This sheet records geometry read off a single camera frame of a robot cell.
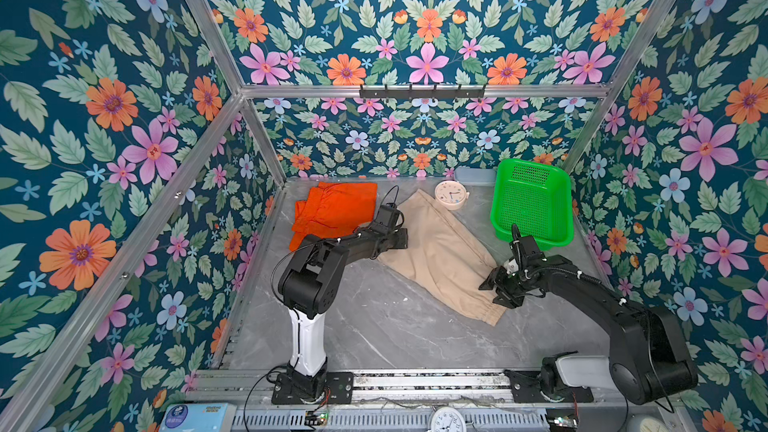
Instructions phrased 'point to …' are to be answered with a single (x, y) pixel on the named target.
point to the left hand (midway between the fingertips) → (407, 228)
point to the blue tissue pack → (198, 417)
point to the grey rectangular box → (476, 177)
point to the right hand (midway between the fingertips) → (482, 289)
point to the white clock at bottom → (446, 419)
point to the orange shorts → (331, 210)
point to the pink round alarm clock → (450, 194)
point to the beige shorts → (443, 259)
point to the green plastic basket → (537, 198)
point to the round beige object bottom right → (652, 425)
